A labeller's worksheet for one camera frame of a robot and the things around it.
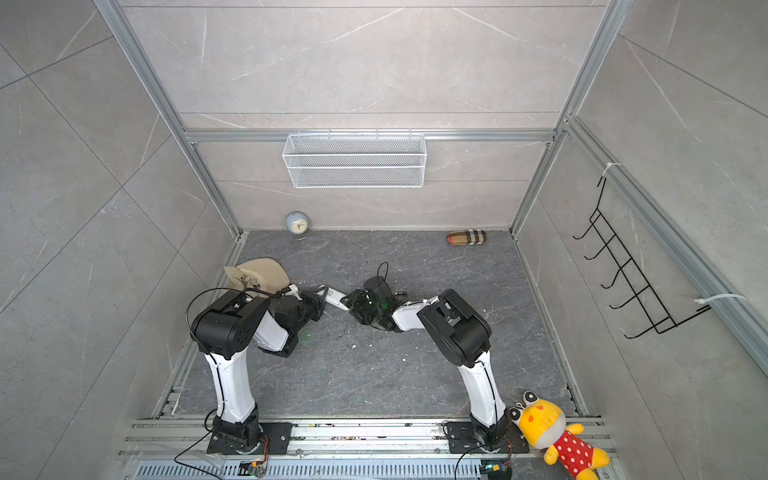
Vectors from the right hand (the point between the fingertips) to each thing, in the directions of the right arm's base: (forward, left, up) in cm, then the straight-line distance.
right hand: (342, 303), depth 95 cm
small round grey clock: (+35, +20, +4) cm, 40 cm away
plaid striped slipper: (+29, -46, -1) cm, 54 cm away
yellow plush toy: (-37, -52, +3) cm, 63 cm away
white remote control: (+2, +2, +1) cm, 3 cm away
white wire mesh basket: (+41, -6, +27) cm, 49 cm away
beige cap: (+14, +29, -2) cm, 32 cm away
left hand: (+6, +4, +4) cm, 8 cm away
